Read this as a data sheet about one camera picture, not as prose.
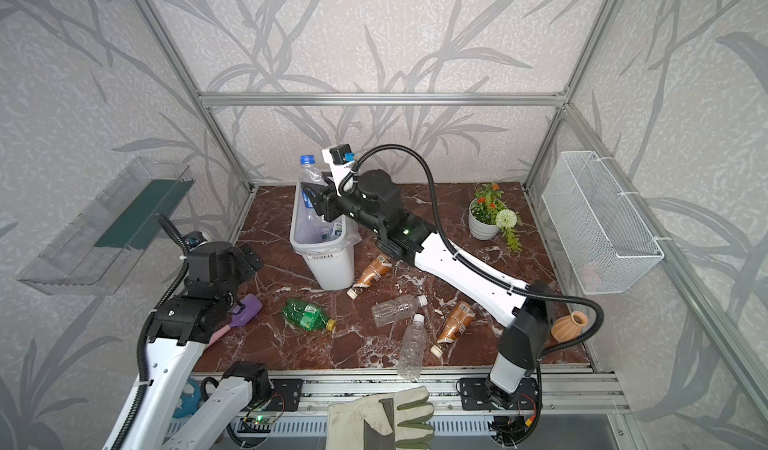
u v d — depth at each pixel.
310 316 0.84
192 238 0.59
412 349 0.76
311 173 0.62
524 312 0.42
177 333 0.45
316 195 0.56
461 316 0.82
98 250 0.65
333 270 0.83
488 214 0.94
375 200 0.47
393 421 0.70
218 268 0.52
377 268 0.91
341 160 0.52
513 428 0.73
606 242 0.62
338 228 0.93
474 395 0.74
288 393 0.74
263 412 0.71
